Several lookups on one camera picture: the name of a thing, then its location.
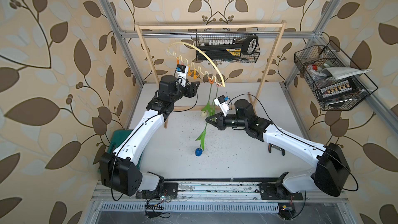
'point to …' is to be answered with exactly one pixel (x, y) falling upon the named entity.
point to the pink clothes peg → (218, 85)
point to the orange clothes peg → (211, 81)
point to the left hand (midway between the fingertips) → (195, 80)
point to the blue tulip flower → (198, 152)
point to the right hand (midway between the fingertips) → (206, 120)
